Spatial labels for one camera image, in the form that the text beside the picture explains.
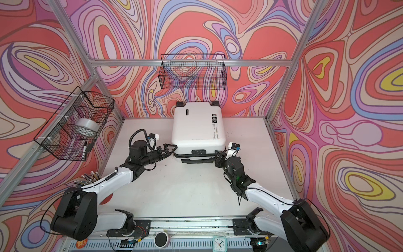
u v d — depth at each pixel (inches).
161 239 26.4
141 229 28.6
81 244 27.2
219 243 26.7
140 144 26.6
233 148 27.9
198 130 34.0
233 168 23.9
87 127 28.5
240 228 28.9
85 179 29.8
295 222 16.2
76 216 16.4
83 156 27.1
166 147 29.5
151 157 28.4
